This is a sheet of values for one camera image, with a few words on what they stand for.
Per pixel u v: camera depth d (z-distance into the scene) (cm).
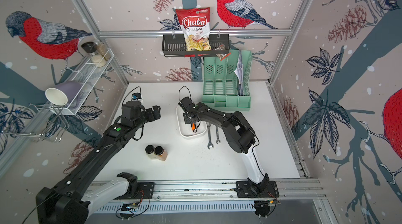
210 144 88
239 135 53
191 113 69
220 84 121
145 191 73
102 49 85
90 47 78
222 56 90
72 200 38
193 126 91
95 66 86
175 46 95
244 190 73
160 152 76
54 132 69
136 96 69
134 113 60
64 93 61
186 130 95
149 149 76
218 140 91
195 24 81
